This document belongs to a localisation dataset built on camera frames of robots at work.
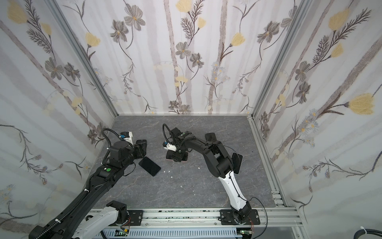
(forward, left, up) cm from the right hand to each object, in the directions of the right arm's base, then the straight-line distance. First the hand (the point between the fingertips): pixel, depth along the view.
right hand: (176, 150), depth 98 cm
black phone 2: (+14, -24, -3) cm, 28 cm away
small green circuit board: (-46, +25, -4) cm, 52 cm away
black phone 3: (-3, +4, -2) cm, 6 cm away
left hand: (-5, +18, +19) cm, 26 cm away
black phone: (-11, +16, -3) cm, 19 cm away
